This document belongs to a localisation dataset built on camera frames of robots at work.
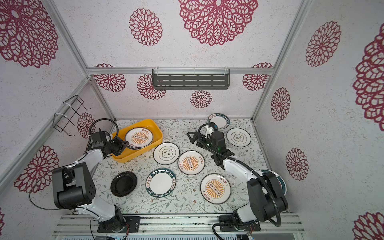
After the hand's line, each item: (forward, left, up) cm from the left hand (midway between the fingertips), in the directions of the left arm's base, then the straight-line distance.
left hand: (129, 143), depth 93 cm
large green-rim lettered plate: (-21, -20, -12) cm, 31 cm away
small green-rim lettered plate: (+29, -64, -11) cm, 71 cm away
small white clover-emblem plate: (+12, -74, -10) cm, 76 cm away
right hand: (-3, -39, +12) cm, 41 cm away
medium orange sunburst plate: (-9, -39, -10) cm, 41 cm away
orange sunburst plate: (+5, -5, -1) cm, 7 cm away
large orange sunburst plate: (-25, -52, -10) cm, 59 cm away
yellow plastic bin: (-5, +1, -4) cm, 7 cm away
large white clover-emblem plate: (-1, -22, -10) cm, 24 cm away
